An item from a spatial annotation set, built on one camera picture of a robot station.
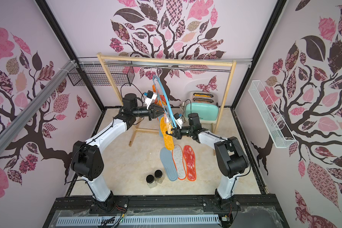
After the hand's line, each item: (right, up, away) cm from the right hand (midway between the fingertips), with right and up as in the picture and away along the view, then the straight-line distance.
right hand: (167, 133), depth 85 cm
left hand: (-1, +13, -9) cm, 15 cm away
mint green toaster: (+27, +20, +15) cm, 37 cm away
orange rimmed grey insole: (+7, -16, +7) cm, 18 cm away
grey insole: (-4, 0, -1) cm, 4 cm away
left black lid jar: (-8, -24, -13) cm, 28 cm away
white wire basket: (+59, +15, -2) cm, 61 cm away
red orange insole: (+15, -16, +7) cm, 23 cm away
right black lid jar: (-4, -22, -11) cm, 25 cm away
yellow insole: (+1, -6, 0) cm, 6 cm away
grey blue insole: (-1, -16, +6) cm, 17 cm away
